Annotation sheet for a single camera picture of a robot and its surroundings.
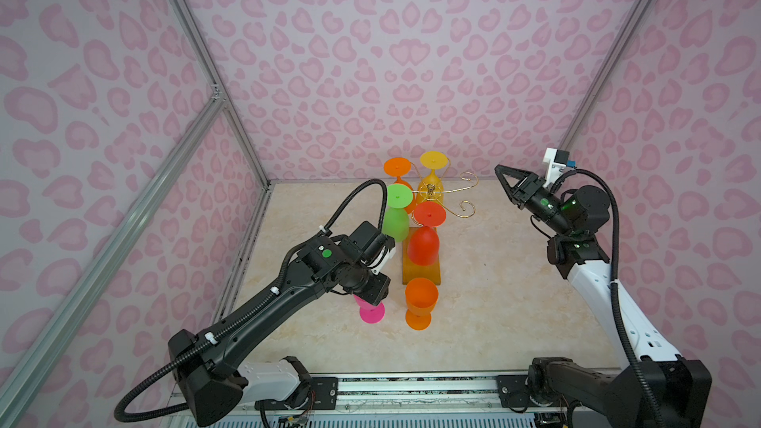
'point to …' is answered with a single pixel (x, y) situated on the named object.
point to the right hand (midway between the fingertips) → (499, 171)
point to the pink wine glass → (370, 313)
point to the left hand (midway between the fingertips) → (382, 286)
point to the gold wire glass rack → (431, 188)
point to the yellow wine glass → (433, 160)
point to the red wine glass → (424, 243)
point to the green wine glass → (395, 222)
